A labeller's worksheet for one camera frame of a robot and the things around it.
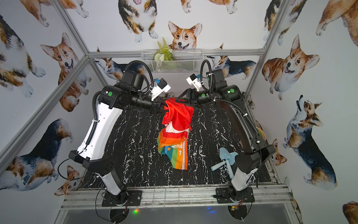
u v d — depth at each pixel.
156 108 0.53
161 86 0.53
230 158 0.87
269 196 0.75
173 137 0.76
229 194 0.73
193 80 0.61
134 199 0.73
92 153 0.42
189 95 0.57
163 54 0.82
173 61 0.88
